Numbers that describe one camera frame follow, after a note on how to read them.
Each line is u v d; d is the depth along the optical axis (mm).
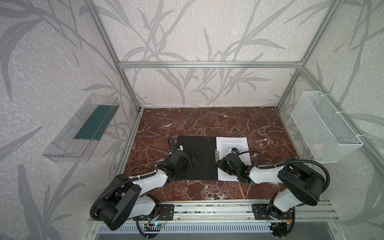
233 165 696
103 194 403
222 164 789
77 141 631
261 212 724
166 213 723
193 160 803
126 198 428
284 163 507
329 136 621
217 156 936
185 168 792
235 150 844
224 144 990
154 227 717
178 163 693
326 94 770
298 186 440
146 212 607
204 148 1001
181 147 839
